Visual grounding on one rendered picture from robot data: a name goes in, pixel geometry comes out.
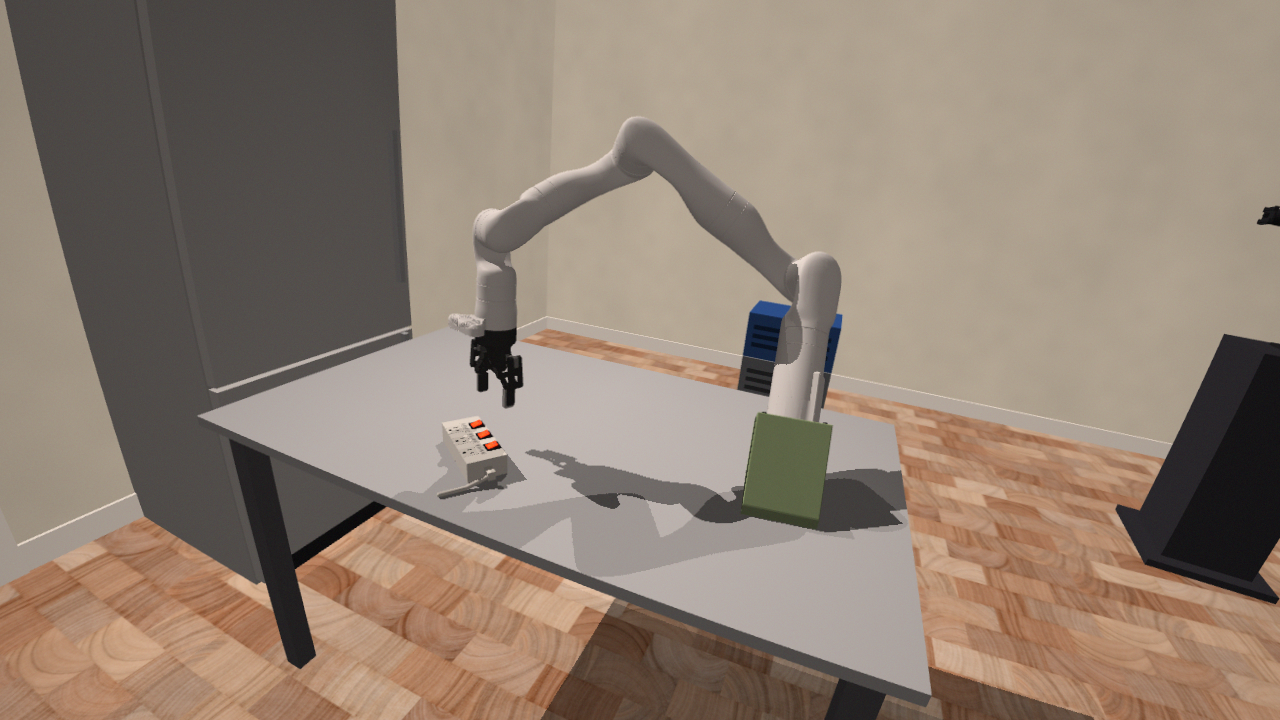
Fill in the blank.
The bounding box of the beige power strip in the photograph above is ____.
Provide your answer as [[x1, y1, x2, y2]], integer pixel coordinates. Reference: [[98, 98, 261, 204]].
[[436, 416, 508, 497]]

